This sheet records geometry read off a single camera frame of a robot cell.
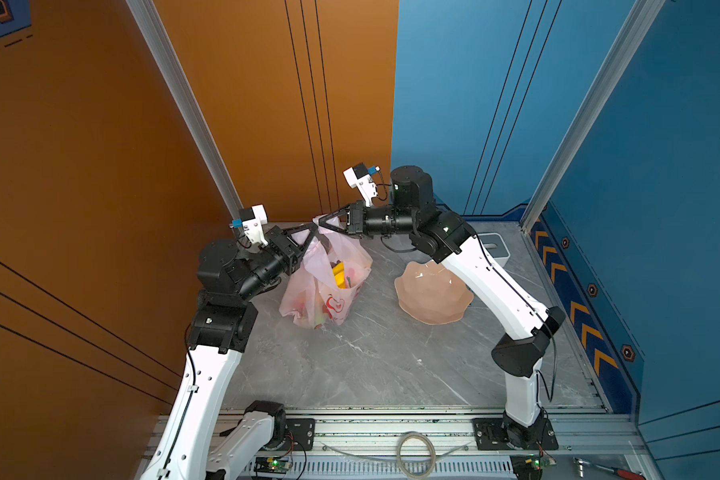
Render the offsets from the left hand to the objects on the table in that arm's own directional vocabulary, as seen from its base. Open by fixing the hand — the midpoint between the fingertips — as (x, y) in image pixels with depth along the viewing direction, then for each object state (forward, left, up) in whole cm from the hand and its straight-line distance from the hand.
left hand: (319, 224), depth 57 cm
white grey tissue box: (+31, -56, -41) cm, 76 cm away
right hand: (+1, 0, -1) cm, 1 cm away
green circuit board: (-34, +13, -47) cm, 60 cm away
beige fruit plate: (+11, -30, -43) cm, 54 cm away
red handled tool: (-35, -67, -43) cm, 87 cm away
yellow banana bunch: (+5, -2, -21) cm, 22 cm away
